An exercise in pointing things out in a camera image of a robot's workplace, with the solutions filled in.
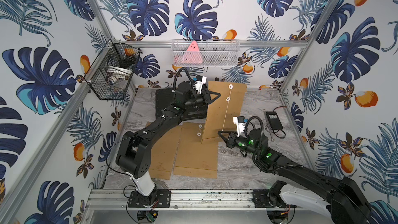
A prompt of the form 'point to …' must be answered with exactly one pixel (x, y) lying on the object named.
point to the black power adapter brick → (275, 122)
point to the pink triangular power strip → (193, 55)
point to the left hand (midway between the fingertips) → (220, 92)
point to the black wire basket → (110, 76)
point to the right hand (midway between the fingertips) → (218, 132)
